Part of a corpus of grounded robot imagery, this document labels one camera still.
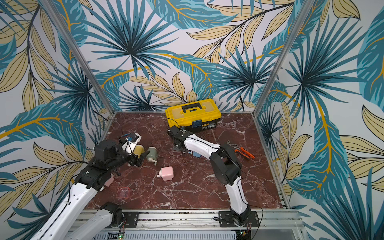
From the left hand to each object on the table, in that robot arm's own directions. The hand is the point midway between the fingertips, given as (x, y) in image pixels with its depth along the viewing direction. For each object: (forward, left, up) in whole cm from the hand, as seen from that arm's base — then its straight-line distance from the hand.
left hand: (140, 148), depth 73 cm
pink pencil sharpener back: (-6, -12, -16) cm, 21 cm away
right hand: (+12, -18, -17) cm, 28 cm away
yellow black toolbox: (+30, -28, -7) cm, 42 cm away
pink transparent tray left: (-15, +12, -23) cm, 29 cm away
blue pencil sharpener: (+8, -28, -20) cm, 35 cm away
